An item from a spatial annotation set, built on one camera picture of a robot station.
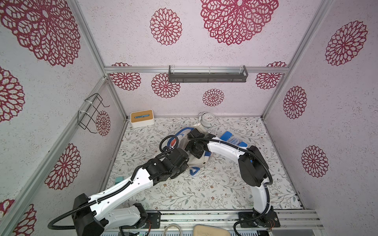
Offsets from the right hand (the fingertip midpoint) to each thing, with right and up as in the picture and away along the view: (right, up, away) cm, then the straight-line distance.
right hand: (186, 149), depth 93 cm
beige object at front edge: (+9, -35, -23) cm, 43 cm away
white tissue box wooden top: (-34, +21, +21) cm, 46 cm away
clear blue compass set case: (+35, +4, +13) cm, 37 cm away
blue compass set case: (+40, +2, +11) cm, 41 cm away
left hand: (0, -6, -18) cm, 19 cm away
